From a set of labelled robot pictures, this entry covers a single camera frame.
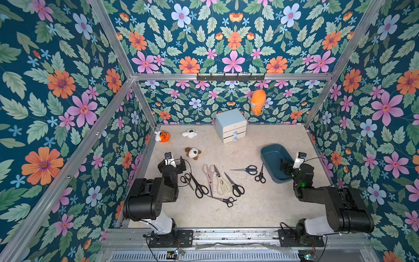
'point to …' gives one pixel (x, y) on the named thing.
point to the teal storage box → (271, 155)
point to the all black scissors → (201, 189)
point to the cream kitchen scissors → (223, 186)
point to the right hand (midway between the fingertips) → (291, 158)
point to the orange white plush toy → (162, 136)
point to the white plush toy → (190, 133)
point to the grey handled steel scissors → (186, 179)
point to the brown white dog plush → (192, 153)
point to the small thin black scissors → (229, 201)
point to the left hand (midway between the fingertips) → (173, 156)
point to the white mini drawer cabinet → (231, 126)
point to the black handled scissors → (237, 190)
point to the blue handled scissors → (251, 169)
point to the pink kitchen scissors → (209, 171)
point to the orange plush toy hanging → (258, 100)
